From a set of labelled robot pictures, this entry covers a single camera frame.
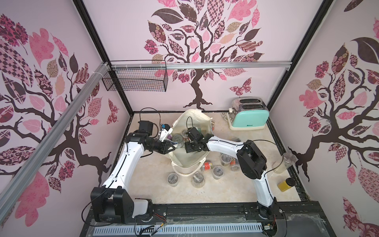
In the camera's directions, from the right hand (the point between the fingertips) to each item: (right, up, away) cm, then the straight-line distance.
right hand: (188, 145), depth 95 cm
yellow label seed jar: (+52, -19, -19) cm, 58 cm away
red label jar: (+12, -11, -8) cm, 18 cm away
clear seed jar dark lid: (+17, -14, -13) cm, 26 cm away
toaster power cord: (+29, +20, +20) cm, 41 cm away
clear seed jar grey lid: (-8, -17, -15) cm, 24 cm away
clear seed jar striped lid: (+6, -17, -15) cm, 24 cm away
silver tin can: (-6, +4, 0) cm, 8 cm away
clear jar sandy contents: (+56, -11, -9) cm, 58 cm away
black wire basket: (-45, +52, +27) cm, 74 cm away
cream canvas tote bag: (+1, -9, -14) cm, 16 cm away
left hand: (-8, -1, -18) cm, 20 cm away
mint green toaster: (+41, +21, +5) cm, 47 cm away
